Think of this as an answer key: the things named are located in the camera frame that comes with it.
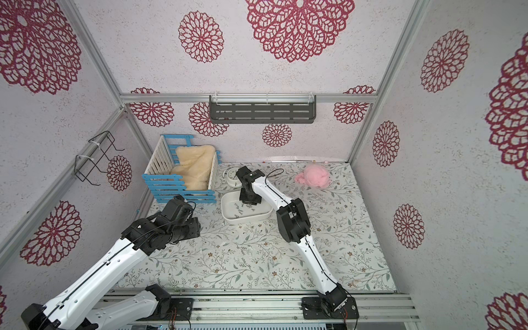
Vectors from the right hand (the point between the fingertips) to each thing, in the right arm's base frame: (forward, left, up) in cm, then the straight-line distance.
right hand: (252, 200), depth 102 cm
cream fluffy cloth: (+17, +31, +8) cm, 36 cm away
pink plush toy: (+12, -31, +5) cm, 34 cm away
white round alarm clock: (+14, +13, +3) cm, 20 cm away
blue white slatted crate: (+7, +46, 0) cm, 46 cm away
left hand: (-24, +19, +16) cm, 34 cm away
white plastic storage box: (-5, +9, -1) cm, 11 cm away
